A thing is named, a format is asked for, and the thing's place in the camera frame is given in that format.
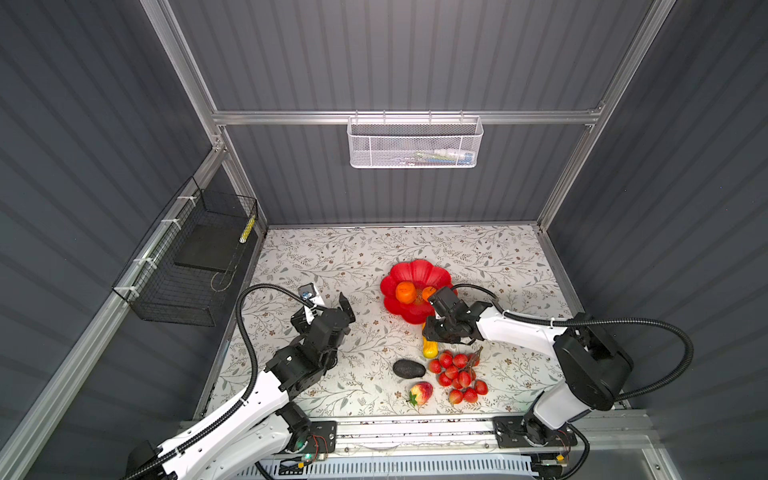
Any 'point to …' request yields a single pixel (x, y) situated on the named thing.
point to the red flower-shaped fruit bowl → (422, 275)
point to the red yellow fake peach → (420, 393)
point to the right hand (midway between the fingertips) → (428, 335)
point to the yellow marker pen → (247, 230)
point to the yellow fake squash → (430, 348)
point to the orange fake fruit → (405, 292)
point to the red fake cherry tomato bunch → (458, 371)
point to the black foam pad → (211, 247)
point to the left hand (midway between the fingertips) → (328, 302)
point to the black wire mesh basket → (183, 272)
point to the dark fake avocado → (409, 369)
